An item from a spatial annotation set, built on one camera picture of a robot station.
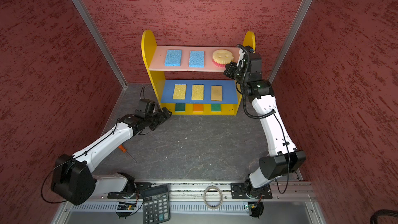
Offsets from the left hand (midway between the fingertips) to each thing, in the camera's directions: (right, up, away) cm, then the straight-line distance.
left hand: (167, 120), depth 84 cm
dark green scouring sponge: (+4, +6, +19) cm, 20 cm away
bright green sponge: (+29, +6, +19) cm, 35 cm away
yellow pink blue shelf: (+9, +27, +37) cm, 47 cm away
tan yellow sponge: (+28, +16, +11) cm, 34 cm away
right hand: (+30, +27, -13) cm, 42 cm away
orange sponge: (+16, +5, +22) cm, 28 cm away
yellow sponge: (+5, +16, +13) cm, 21 cm away
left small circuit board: (-19, -40, -11) cm, 46 cm away
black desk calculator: (-1, -38, -16) cm, 41 cm away
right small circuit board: (+46, -39, -13) cm, 62 cm away
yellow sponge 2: (+16, +16, +12) cm, 26 cm away
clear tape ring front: (+21, -33, -10) cm, 41 cm away
